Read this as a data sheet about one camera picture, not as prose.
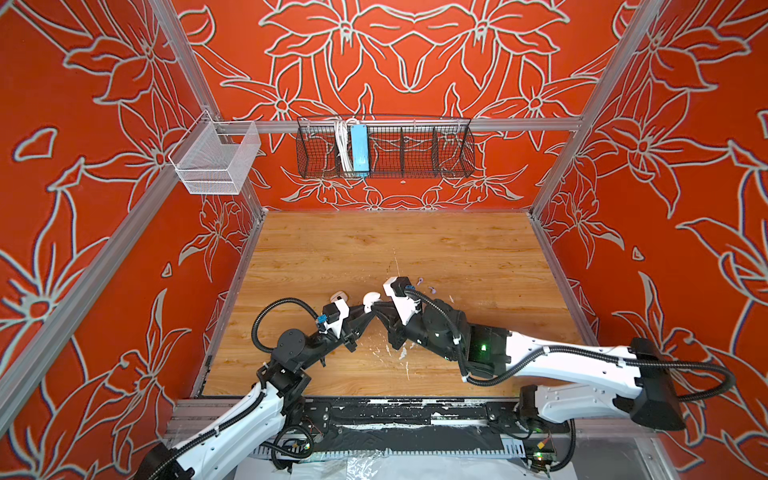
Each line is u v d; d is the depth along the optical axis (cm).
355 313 69
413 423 73
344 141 89
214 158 93
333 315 57
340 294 94
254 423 53
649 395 39
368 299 67
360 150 89
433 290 96
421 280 98
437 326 47
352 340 62
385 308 61
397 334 57
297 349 56
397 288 53
